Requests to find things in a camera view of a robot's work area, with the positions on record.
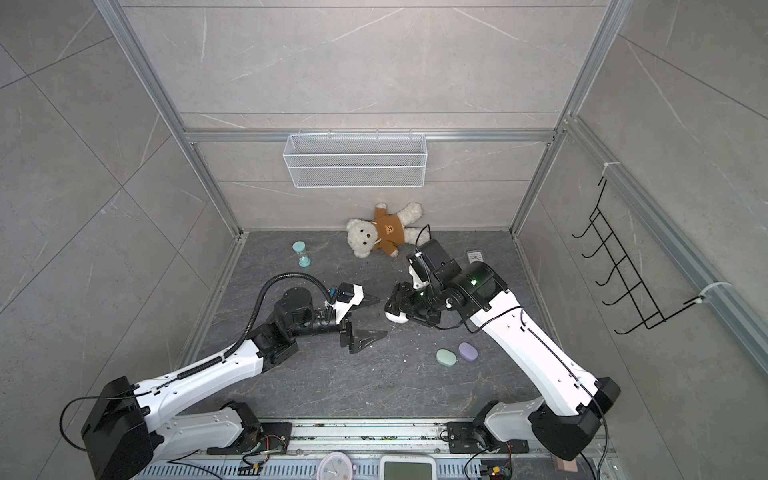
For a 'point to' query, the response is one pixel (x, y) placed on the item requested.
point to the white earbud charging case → (401, 319)
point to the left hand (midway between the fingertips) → (382, 310)
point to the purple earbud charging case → (468, 352)
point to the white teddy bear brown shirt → (387, 232)
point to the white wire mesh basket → (355, 160)
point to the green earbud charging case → (446, 357)
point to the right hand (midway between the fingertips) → (393, 309)
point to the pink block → (565, 465)
